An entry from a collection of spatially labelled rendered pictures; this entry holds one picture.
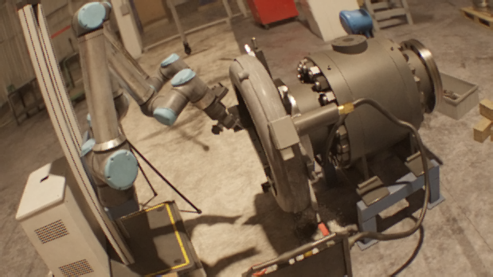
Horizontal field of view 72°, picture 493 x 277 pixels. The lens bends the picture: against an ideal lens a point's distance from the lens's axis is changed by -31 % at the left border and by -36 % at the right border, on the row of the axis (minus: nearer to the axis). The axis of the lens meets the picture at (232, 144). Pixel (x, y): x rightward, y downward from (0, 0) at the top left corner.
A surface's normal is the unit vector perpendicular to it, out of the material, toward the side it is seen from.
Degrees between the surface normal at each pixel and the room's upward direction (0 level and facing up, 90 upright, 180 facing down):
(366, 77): 50
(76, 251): 90
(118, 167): 95
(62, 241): 90
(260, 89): 39
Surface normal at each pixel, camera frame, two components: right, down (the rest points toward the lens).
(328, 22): 0.06, 0.40
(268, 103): -0.11, -0.29
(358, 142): 0.23, 0.56
